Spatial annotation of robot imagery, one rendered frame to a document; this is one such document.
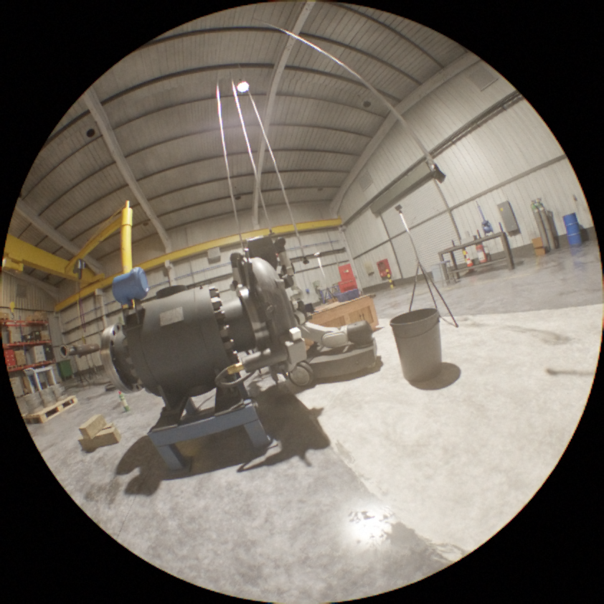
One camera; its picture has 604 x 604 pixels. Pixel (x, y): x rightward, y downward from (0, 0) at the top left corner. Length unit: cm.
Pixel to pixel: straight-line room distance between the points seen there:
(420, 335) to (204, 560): 128
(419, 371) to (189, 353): 119
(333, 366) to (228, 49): 833
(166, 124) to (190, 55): 298
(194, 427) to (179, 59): 831
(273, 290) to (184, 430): 79
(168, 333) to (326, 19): 839
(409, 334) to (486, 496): 84
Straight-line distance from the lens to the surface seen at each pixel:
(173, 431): 101
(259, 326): 103
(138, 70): 837
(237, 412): 92
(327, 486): 77
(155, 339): 102
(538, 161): 877
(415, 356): 113
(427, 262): 1002
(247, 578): 71
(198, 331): 96
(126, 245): 514
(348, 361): 140
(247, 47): 804
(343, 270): 508
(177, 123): 909
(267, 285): 93
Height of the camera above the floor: 63
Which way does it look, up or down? level
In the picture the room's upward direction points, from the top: 16 degrees counter-clockwise
